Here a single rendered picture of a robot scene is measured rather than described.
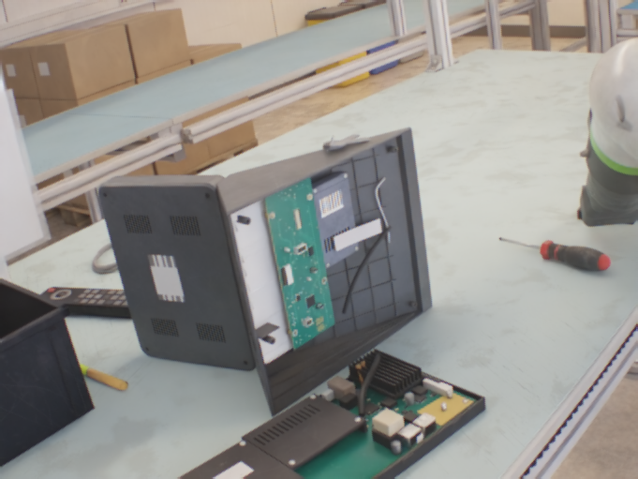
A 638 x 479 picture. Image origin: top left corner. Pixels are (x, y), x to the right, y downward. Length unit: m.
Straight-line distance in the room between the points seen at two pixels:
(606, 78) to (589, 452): 1.61
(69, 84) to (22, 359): 3.46
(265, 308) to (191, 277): 0.10
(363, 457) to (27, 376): 0.33
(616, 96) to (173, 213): 0.43
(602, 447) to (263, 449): 1.67
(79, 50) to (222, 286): 3.44
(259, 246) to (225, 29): 5.48
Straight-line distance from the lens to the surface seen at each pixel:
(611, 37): 3.38
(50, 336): 0.80
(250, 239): 0.73
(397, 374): 0.75
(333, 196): 0.79
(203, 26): 6.04
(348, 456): 0.69
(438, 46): 2.08
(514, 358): 0.81
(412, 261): 0.88
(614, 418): 2.39
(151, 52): 4.46
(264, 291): 0.75
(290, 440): 0.70
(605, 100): 0.77
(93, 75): 4.23
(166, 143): 2.30
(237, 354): 0.84
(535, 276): 0.96
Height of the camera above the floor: 1.44
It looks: 22 degrees down
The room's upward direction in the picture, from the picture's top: 9 degrees counter-clockwise
